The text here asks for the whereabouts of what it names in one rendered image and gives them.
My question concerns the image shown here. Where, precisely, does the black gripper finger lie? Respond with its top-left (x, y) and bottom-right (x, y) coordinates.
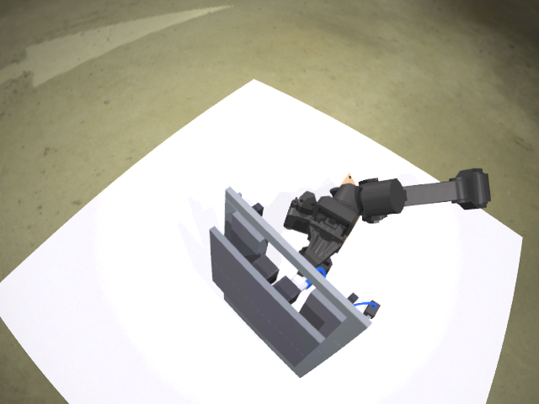
top-left (299, 250), bottom-right (330, 274)
top-left (303, 220), bottom-right (344, 268)

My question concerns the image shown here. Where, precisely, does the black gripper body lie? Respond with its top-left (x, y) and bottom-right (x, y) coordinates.
top-left (312, 195), bottom-right (358, 269)

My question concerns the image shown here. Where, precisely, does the blue network cable plug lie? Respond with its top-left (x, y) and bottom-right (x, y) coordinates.
top-left (290, 268), bottom-right (376, 309)

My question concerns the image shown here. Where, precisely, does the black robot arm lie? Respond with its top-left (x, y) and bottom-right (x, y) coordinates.
top-left (283, 168), bottom-right (491, 235)

